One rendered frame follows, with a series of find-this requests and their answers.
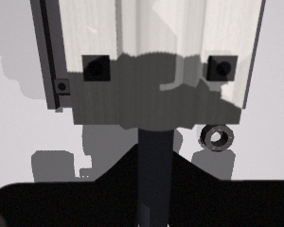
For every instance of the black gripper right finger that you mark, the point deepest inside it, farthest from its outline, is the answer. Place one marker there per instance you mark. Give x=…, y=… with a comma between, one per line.
x=198, y=200

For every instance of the dark grey metal shaft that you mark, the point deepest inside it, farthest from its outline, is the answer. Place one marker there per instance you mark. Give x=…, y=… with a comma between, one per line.
x=154, y=177

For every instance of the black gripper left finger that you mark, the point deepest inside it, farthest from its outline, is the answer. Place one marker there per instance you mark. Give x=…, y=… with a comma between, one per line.
x=76, y=204

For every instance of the dark grey ring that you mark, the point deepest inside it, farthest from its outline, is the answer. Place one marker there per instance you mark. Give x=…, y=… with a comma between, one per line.
x=224, y=143

